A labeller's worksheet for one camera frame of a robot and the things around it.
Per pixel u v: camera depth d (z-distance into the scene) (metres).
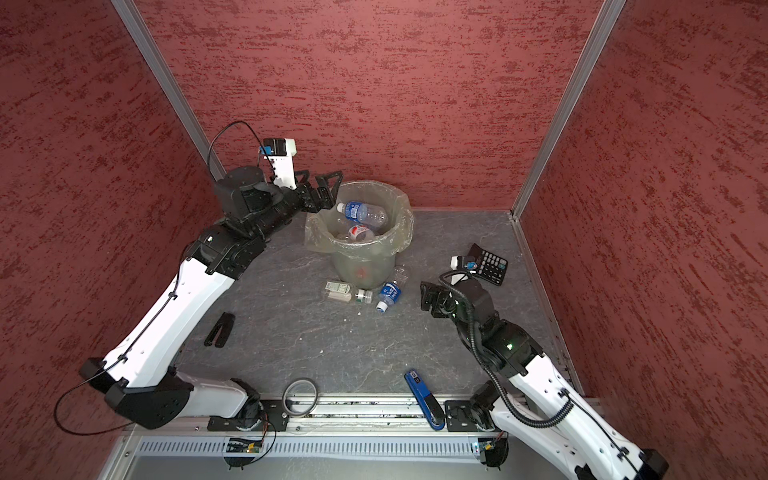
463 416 0.74
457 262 0.63
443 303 0.63
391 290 0.92
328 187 0.54
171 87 0.84
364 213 0.92
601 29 0.73
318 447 0.77
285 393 0.76
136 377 0.38
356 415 0.76
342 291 0.92
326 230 0.81
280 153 0.51
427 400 0.73
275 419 0.74
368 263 0.87
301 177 0.53
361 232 0.87
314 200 0.54
